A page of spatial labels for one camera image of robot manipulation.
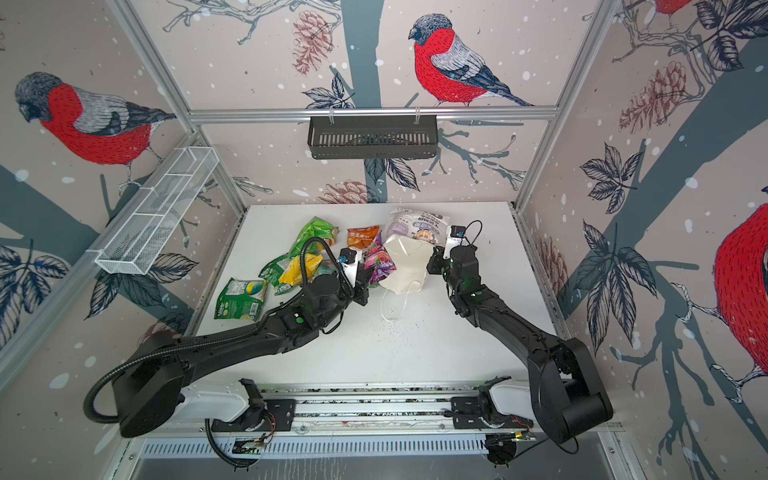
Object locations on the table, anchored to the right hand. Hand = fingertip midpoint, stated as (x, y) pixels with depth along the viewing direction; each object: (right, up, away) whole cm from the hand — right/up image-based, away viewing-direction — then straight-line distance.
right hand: (433, 248), depth 86 cm
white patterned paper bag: (-8, +2, -4) cm, 9 cm away
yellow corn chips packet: (-44, -9, +7) cm, 45 cm away
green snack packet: (-39, +6, +14) cm, 42 cm away
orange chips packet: (-23, +3, +21) cm, 31 cm away
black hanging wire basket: (-19, +39, +19) cm, 47 cm away
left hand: (-17, -5, -10) cm, 20 cm away
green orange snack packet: (-52, -9, +12) cm, 54 cm away
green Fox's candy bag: (-59, -16, +5) cm, 62 cm away
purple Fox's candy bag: (-15, -2, -11) cm, 19 cm away
